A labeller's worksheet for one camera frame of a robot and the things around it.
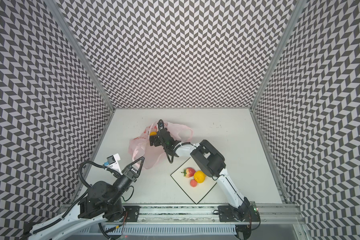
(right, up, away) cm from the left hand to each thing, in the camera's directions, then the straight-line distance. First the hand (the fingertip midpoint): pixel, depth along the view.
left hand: (145, 160), depth 65 cm
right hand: (-3, +6, +32) cm, 33 cm away
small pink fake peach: (+22, -16, +14) cm, 31 cm away
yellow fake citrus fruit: (+25, -13, +15) cm, 32 cm away
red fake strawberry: (+19, -11, +17) cm, 28 cm away
